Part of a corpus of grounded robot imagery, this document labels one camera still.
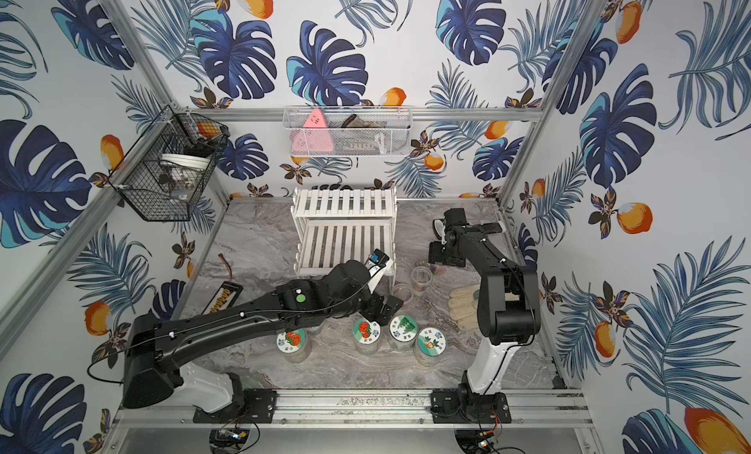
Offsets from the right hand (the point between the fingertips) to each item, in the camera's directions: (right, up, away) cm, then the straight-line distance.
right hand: (445, 257), depth 97 cm
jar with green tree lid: (-16, -19, -18) cm, 31 cm away
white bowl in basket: (-74, +27, -17) cm, 80 cm away
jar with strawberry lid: (-25, -19, -18) cm, 37 cm away
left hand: (-19, -6, -27) cm, 34 cm away
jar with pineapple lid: (-9, -22, -20) cm, 31 cm away
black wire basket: (-89, +26, -6) cm, 93 cm away
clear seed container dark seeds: (-8, -6, -3) cm, 11 cm away
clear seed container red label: (-2, -4, +1) cm, 5 cm away
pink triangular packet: (-42, +37, -7) cm, 56 cm away
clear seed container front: (-15, -10, -7) cm, 19 cm away
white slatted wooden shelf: (-37, +11, 0) cm, 38 cm away
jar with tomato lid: (-44, -21, -20) cm, 53 cm away
